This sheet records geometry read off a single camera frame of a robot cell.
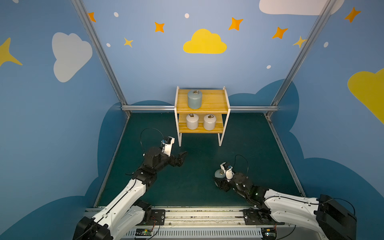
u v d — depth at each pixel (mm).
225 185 739
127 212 579
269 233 729
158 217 739
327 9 703
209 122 864
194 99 737
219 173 811
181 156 699
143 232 718
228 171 721
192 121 868
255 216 748
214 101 824
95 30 777
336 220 425
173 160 697
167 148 689
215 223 735
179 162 707
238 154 1036
